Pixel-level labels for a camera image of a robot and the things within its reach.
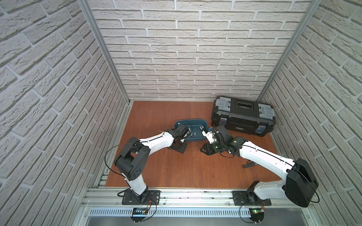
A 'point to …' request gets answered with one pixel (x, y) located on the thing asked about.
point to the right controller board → (257, 214)
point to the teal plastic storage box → (194, 133)
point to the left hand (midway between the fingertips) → (183, 146)
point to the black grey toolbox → (244, 114)
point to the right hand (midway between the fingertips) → (204, 149)
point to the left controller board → (139, 211)
